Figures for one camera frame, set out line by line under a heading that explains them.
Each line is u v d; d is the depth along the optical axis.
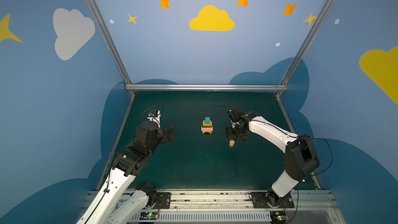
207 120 0.91
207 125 0.93
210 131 0.98
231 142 0.93
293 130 1.06
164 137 0.62
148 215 0.70
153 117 0.56
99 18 0.80
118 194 0.42
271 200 0.66
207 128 0.95
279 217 0.71
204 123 0.92
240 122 0.65
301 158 0.46
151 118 0.58
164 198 0.77
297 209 0.70
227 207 0.73
